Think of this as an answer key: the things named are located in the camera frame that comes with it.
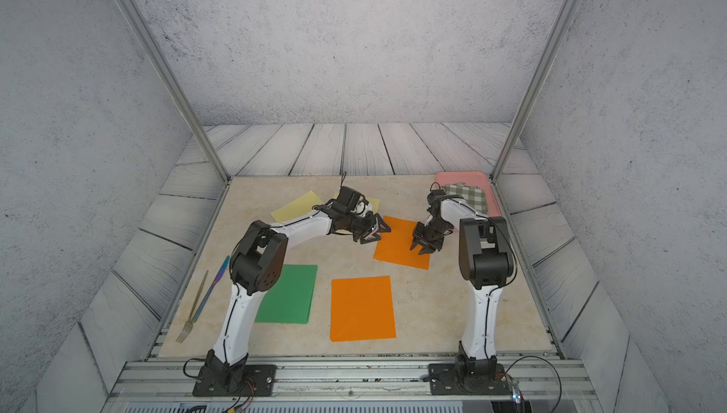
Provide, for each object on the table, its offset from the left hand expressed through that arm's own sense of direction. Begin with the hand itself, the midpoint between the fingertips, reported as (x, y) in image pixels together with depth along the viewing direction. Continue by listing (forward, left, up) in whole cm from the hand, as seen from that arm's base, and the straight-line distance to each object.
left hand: (391, 233), depth 94 cm
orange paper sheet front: (-22, +10, -7) cm, 25 cm away
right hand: (-1, -8, -6) cm, 10 cm away
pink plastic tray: (+32, -39, -8) cm, 51 cm away
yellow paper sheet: (+20, +36, -10) cm, 42 cm away
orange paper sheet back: (-1, -1, -6) cm, 6 cm away
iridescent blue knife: (-11, +56, -8) cm, 58 cm away
